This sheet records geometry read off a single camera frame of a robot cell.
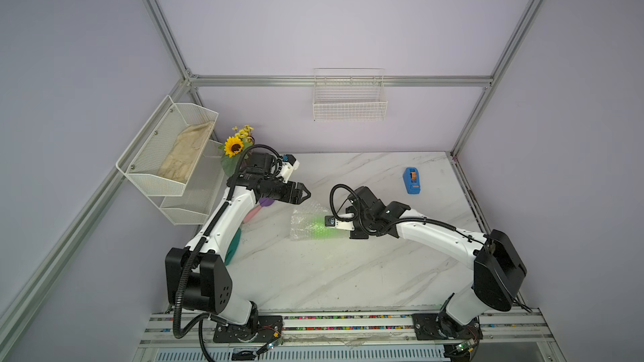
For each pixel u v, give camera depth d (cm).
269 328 73
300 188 74
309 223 82
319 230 82
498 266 44
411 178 107
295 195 73
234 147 90
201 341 70
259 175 64
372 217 63
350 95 94
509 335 74
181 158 78
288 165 75
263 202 102
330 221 71
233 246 91
